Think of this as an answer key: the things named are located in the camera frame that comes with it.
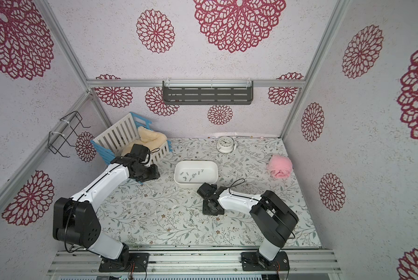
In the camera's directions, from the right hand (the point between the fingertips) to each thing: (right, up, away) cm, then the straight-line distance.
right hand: (212, 211), depth 89 cm
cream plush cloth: (-39, +39, +20) cm, 59 cm away
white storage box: (-9, +19, +14) cm, 25 cm away
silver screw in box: (-8, +18, +14) cm, 24 cm away
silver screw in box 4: (-15, +16, +11) cm, 24 cm away
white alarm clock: (+10, +36, +24) cm, 44 cm away
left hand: (-28, +18, -1) cm, 34 cm away
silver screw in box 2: (-10, +18, +14) cm, 25 cm away
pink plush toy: (+38, +23, +7) cm, 45 cm away
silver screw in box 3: (-14, +18, +14) cm, 27 cm away
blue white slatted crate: (-59, +35, +11) cm, 70 cm away
